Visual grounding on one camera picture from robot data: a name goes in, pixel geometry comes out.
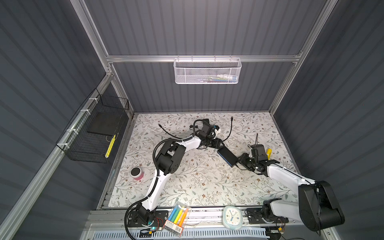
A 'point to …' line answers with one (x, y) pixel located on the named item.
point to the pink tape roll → (136, 173)
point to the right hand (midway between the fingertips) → (241, 160)
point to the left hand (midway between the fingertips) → (222, 145)
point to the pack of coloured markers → (179, 213)
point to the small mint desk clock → (232, 217)
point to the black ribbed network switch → (228, 156)
